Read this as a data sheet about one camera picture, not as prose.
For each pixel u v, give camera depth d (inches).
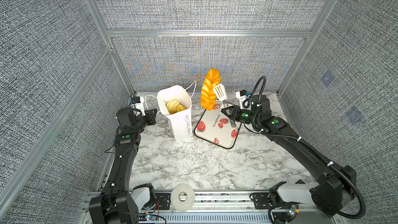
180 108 35.5
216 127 39.4
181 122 30.8
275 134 20.5
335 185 15.2
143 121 26.9
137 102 26.2
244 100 26.2
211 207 28.8
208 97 30.2
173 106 37.0
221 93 30.1
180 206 28.4
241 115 25.6
